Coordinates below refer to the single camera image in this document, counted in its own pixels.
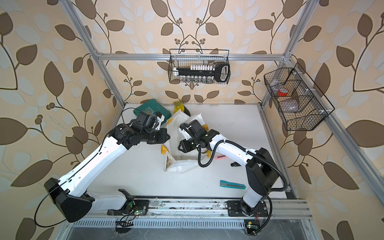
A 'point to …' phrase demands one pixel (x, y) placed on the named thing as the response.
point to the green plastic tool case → (153, 106)
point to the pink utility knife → (220, 156)
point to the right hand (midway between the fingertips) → (181, 147)
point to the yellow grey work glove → (178, 105)
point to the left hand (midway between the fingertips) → (168, 134)
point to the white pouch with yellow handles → (175, 160)
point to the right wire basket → (300, 108)
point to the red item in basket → (282, 94)
